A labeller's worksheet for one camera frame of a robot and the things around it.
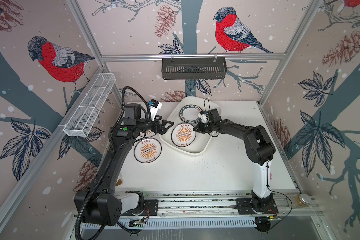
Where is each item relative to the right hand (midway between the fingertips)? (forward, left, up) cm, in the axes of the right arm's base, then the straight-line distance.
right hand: (193, 130), depth 98 cm
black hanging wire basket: (+36, 0, +24) cm, 44 cm away
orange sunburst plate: (-14, +29, -5) cm, 33 cm away
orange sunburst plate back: (-21, +20, +27) cm, 39 cm away
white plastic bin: (-5, -7, -2) cm, 9 cm away
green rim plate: (+17, +3, -3) cm, 17 cm away
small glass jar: (-40, -50, +2) cm, 64 cm away
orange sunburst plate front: (-2, +7, -3) cm, 8 cm away
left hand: (-12, +14, +25) cm, 31 cm away
